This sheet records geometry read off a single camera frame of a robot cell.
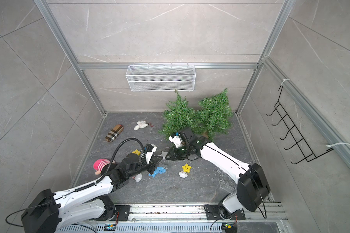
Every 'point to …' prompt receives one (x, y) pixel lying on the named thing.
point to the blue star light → (159, 170)
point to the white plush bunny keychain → (140, 124)
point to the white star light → (164, 154)
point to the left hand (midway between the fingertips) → (163, 155)
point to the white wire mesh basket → (161, 78)
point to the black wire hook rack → (291, 127)
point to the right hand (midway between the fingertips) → (170, 157)
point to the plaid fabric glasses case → (113, 134)
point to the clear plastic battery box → (227, 187)
